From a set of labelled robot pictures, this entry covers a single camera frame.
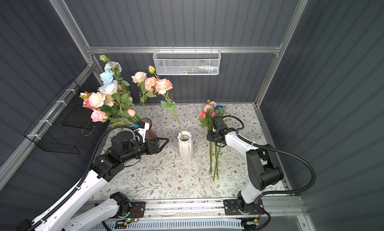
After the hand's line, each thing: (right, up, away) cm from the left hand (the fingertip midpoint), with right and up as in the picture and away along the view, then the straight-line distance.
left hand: (164, 140), depth 69 cm
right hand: (+25, -1, +24) cm, 35 cm away
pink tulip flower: (-18, +13, +8) cm, 24 cm away
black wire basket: (-49, +15, +5) cm, 52 cm away
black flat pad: (-46, +11, +8) cm, 48 cm away
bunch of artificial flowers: (+26, +16, +40) cm, 50 cm away
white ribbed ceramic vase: (+10, -3, +6) cm, 12 cm away
